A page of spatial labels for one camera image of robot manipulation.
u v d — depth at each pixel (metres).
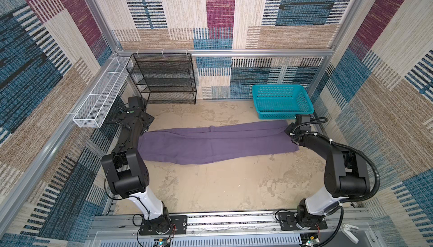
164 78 1.11
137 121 0.61
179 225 0.73
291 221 0.73
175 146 0.99
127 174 0.48
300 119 0.75
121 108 0.76
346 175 0.46
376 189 0.41
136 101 0.70
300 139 0.70
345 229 0.70
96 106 0.73
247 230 0.73
